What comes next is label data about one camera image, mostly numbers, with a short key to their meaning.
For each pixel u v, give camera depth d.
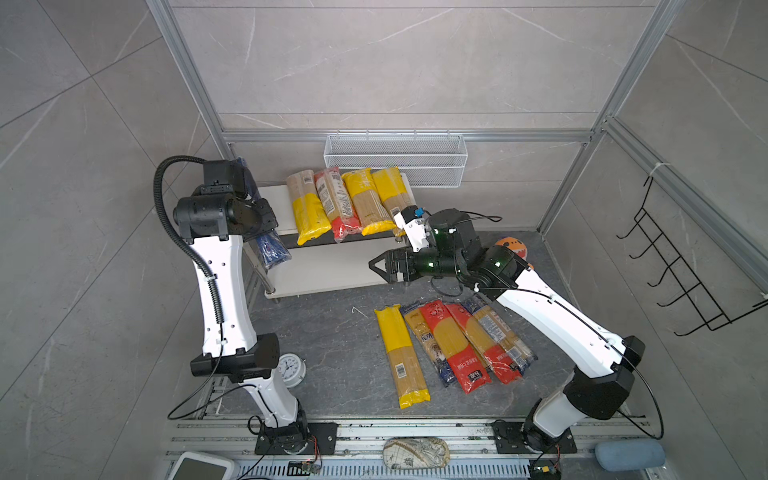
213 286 0.41
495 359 0.82
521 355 0.84
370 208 0.73
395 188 0.80
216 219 0.41
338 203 0.74
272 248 0.63
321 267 1.07
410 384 0.80
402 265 0.56
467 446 0.73
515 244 1.04
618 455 0.69
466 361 0.80
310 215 0.73
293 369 0.82
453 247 0.48
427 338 0.88
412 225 0.58
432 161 1.01
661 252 0.72
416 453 0.69
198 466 0.67
